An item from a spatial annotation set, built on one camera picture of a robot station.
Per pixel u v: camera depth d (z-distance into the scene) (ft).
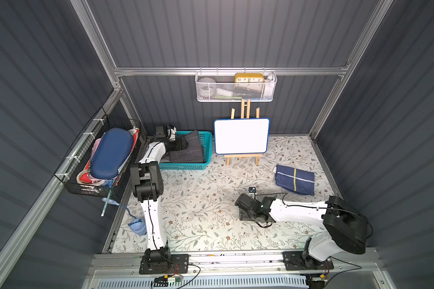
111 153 2.26
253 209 2.16
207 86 2.71
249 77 2.86
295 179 3.21
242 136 3.14
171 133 3.02
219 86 2.98
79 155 2.16
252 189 2.60
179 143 3.13
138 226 2.46
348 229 1.47
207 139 3.65
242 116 2.99
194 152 3.38
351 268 2.31
